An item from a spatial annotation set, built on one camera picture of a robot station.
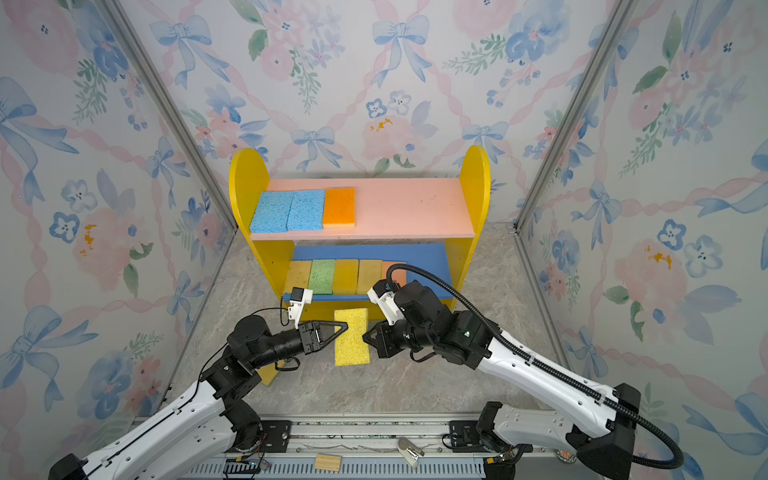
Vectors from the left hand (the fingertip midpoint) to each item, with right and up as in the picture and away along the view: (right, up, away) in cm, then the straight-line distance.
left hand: (345, 328), depth 65 cm
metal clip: (+14, -30, +5) cm, 34 cm away
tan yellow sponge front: (+4, +10, +21) cm, 23 cm away
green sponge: (-10, +10, +21) cm, 25 cm away
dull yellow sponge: (-17, +10, +21) cm, 28 cm away
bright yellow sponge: (+1, -4, -1) cm, 4 cm away
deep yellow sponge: (-3, +10, +21) cm, 23 cm away
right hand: (+4, -2, 0) cm, 4 cm away
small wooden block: (-5, -33, +6) cm, 34 cm away
